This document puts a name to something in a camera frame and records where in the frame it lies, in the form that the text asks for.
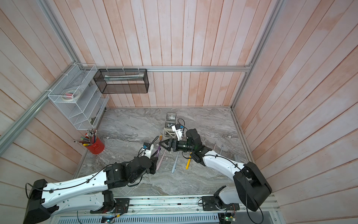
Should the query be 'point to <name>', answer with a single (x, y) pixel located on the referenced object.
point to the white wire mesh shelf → (83, 104)
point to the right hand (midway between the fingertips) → (162, 143)
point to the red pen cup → (97, 148)
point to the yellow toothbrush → (188, 163)
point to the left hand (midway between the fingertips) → (156, 161)
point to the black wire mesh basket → (122, 80)
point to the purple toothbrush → (161, 138)
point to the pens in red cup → (90, 138)
